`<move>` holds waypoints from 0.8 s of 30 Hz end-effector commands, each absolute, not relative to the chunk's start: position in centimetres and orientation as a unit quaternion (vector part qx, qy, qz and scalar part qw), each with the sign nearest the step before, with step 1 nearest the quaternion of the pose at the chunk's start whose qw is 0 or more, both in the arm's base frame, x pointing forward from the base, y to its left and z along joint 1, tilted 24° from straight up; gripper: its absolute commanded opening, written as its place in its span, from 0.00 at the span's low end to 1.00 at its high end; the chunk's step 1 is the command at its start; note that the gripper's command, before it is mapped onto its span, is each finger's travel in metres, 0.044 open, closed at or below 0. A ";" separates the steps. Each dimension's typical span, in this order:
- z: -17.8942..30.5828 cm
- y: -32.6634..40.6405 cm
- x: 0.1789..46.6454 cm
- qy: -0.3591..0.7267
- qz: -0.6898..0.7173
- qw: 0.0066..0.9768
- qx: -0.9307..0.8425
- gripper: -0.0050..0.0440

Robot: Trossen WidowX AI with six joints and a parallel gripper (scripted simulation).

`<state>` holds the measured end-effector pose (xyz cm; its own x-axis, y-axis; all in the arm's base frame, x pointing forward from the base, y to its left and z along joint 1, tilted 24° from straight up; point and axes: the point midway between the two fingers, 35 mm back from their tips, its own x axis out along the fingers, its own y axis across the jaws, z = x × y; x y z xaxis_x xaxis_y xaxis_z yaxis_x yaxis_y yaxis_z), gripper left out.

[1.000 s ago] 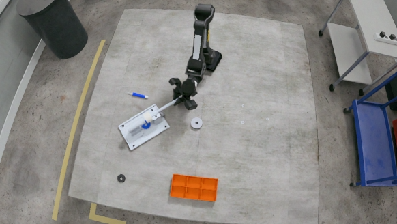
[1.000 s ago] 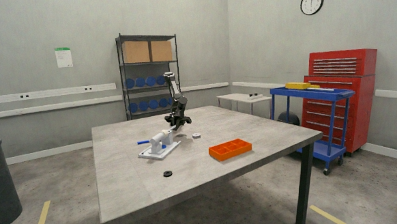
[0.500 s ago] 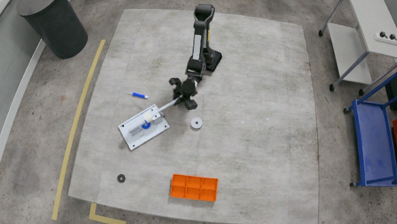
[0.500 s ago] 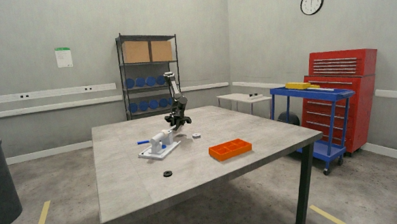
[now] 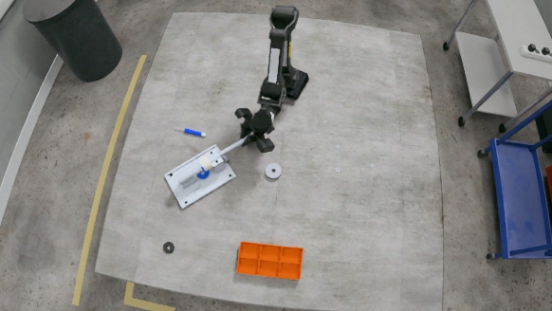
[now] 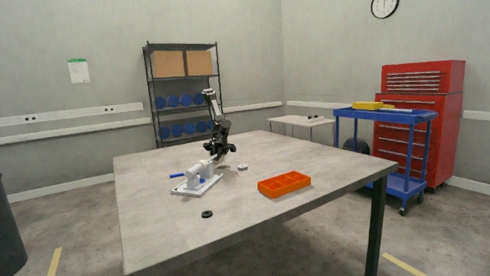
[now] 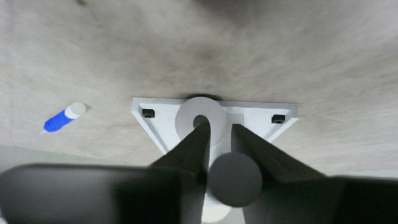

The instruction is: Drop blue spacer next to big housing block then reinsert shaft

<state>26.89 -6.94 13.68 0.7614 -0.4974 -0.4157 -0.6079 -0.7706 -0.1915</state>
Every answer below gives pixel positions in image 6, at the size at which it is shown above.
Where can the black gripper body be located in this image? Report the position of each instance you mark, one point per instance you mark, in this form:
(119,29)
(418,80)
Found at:
(221,141)

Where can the orange compartment tray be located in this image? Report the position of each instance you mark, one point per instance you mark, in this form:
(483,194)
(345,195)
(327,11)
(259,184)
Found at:
(283,184)

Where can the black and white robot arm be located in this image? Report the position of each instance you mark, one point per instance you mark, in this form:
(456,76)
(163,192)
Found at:
(221,124)

